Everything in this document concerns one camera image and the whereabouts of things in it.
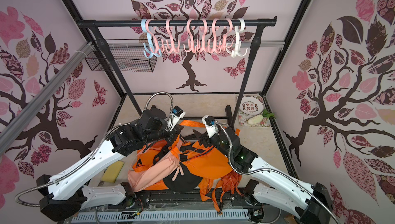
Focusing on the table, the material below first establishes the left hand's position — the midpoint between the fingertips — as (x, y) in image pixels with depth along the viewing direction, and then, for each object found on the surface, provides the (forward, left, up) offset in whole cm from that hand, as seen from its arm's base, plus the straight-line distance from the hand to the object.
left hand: (180, 130), depth 67 cm
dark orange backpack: (-16, -23, -21) cm, 35 cm away
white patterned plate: (+39, -47, -28) cm, 67 cm away
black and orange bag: (-14, +1, -25) cm, 29 cm away
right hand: (+3, -9, -1) cm, 10 cm away
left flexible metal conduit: (+5, +55, -27) cm, 61 cm away
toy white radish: (+23, -47, -24) cm, 58 cm away
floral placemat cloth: (+25, -39, -28) cm, 54 cm away
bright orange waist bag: (-7, -12, -21) cm, 25 cm away
